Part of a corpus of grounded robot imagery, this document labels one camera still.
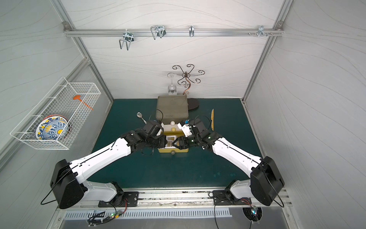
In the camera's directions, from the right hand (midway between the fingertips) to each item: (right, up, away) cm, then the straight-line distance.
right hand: (176, 142), depth 78 cm
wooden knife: (+26, +13, +31) cm, 42 cm away
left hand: (-4, 0, +1) cm, 4 cm away
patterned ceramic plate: (-53, +10, -15) cm, 56 cm away
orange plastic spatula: (-55, +25, 0) cm, 60 cm away
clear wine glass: (-4, +32, +19) cm, 38 cm away
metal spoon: (-31, +15, +32) cm, 47 cm away
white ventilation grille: (-14, -34, -7) cm, 38 cm away
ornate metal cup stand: (+6, +42, +15) cm, 45 cm away
